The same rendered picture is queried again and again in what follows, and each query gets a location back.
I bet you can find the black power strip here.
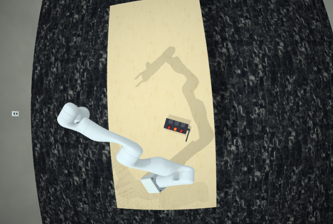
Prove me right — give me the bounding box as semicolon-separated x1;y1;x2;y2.
164;118;189;134

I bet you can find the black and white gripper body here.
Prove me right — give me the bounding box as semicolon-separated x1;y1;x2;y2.
81;106;95;120

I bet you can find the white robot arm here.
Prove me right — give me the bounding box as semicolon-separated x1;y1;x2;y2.
57;103;195;188

